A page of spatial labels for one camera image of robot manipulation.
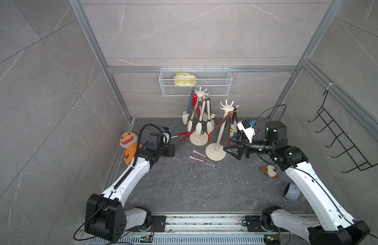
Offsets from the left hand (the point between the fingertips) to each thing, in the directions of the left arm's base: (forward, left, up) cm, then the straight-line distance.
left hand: (171, 143), depth 84 cm
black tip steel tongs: (+3, -34, +15) cm, 37 cm away
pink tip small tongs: (-4, -24, -17) cm, 30 cm away
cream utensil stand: (+15, -14, -17) cm, 26 cm away
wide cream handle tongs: (+8, -22, +5) cm, 24 cm away
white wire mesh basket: (+40, -31, +13) cm, 52 cm away
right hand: (-12, -28, +15) cm, 34 cm away
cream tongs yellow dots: (-1, -32, +13) cm, 34 cm away
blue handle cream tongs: (+16, -11, +9) cm, 21 cm away
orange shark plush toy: (+10, +29, -10) cm, 33 cm away
